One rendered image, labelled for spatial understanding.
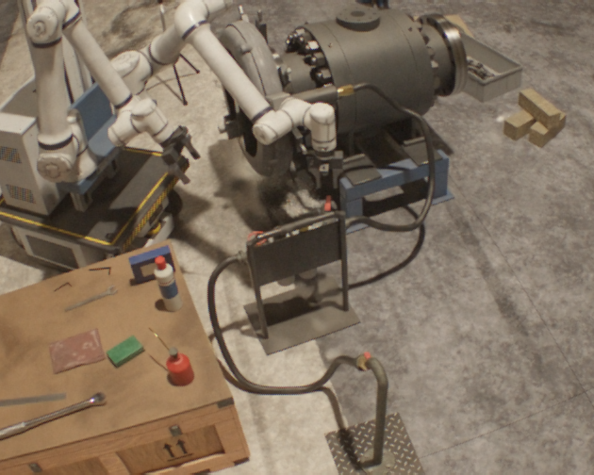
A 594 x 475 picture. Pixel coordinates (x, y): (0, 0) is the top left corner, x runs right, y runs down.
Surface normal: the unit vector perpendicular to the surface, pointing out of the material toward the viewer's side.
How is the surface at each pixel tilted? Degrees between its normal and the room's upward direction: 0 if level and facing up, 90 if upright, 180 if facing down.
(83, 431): 0
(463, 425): 0
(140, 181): 0
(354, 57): 46
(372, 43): 34
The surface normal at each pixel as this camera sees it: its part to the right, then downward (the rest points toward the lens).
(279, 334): -0.07, -0.74
